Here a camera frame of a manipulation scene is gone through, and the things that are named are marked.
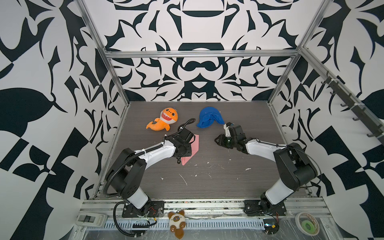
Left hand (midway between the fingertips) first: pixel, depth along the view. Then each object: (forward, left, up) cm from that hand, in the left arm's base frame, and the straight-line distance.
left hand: (188, 149), depth 89 cm
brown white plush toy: (-36, +6, -2) cm, 36 cm away
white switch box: (-33, +45, -3) cm, 56 cm away
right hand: (+6, -18, +1) cm, 19 cm away
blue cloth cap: (+24, -13, 0) cm, 27 cm away
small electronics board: (-38, -38, -6) cm, 54 cm away
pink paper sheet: (+2, -4, -6) cm, 7 cm away
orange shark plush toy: (+22, +13, +3) cm, 26 cm away
